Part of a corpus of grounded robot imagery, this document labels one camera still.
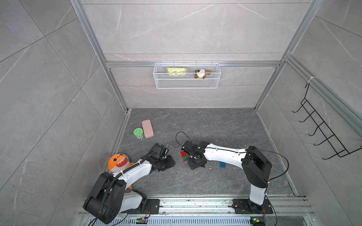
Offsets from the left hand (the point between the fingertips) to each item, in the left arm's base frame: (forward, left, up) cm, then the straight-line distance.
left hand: (174, 161), depth 88 cm
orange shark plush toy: (-2, +33, +6) cm, 34 cm away
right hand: (-3, -12, 0) cm, 13 cm away
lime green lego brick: (-1, -21, -3) cm, 21 cm away
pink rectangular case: (+27, +21, 0) cm, 34 cm away
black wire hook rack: (+3, -73, +27) cm, 78 cm away
